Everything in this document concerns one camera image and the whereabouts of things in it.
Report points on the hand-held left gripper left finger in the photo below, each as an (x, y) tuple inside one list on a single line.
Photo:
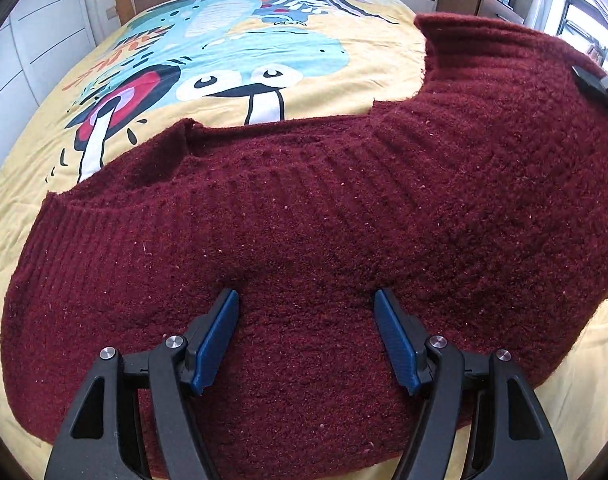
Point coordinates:
[(216, 340)]

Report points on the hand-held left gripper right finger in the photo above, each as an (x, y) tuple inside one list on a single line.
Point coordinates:
[(396, 340)]

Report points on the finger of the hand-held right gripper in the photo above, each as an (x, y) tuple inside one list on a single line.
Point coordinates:
[(596, 85)]

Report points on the dark red knitted sweater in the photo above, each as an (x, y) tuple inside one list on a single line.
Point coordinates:
[(334, 220)]

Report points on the window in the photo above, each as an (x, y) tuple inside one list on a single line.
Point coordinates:
[(579, 5)]

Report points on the wooden dresser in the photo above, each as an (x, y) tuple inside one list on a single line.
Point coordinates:
[(459, 0)]

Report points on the white wardrobe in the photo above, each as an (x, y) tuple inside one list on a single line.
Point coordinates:
[(38, 35)]

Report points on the wall switch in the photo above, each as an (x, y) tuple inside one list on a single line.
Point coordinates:
[(111, 13)]

